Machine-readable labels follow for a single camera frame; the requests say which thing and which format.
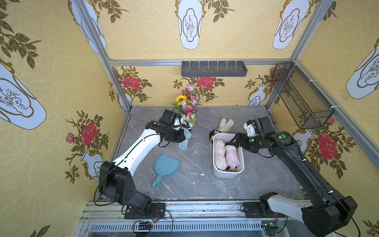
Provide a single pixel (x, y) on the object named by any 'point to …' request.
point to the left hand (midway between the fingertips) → (178, 136)
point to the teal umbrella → (183, 144)
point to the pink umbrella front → (232, 156)
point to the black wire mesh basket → (299, 97)
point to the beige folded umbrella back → (224, 127)
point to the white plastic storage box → (230, 174)
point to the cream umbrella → (220, 158)
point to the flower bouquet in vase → (186, 103)
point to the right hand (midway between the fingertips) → (238, 141)
